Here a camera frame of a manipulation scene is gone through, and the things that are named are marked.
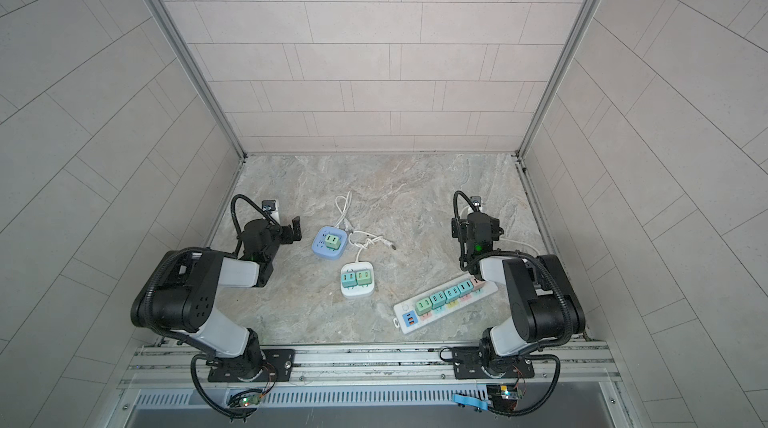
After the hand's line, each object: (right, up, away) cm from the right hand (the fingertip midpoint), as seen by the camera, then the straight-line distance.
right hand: (473, 215), depth 95 cm
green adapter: (-33, -15, -16) cm, 40 cm away
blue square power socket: (-48, -9, -6) cm, 49 cm away
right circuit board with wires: (+1, -39, -27) cm, 47 cm away
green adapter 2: (-6, -17, -18) cm, 25 cm away
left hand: (-58, +1, -1) cm, 58 cm away
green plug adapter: (-43, -7, -9) cm, 45 cm away
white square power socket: (-35, -19, -14) cm, 42 cm away
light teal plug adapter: (-10, -18, -18) cm, 27 cm away
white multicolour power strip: (-22, -24, -19) cm, 38 cm away
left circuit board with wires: (-56, -36, -30) cm, 73 cm away
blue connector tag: (-8, -37, -30) cm, 48 cm away
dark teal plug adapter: (-14, -19, -19) cm, 31 cm away
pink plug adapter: (-3, -16, -17) cm, 23 cm away
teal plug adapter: (-37, -15, -16) cm, 43 cm away
